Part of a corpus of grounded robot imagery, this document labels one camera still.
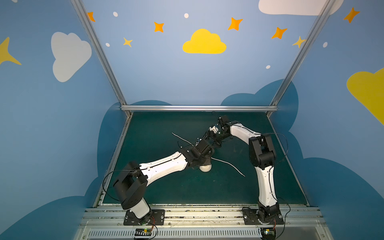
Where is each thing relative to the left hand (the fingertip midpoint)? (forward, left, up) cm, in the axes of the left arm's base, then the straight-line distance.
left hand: (209, 158), depth 83 cm
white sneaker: (-3, +2, -8) cm, 9 cm away
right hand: (+15, +1, -6) cm, 16 cm away
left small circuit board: (-34, +34, -15) cm, 50 cm away
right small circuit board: (-34, -29, -15) cm, 47 cm away
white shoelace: (+4, -10, -12) cm, 17 cm away
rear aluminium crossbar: (+58, +4, -15) cm, 60 cm away
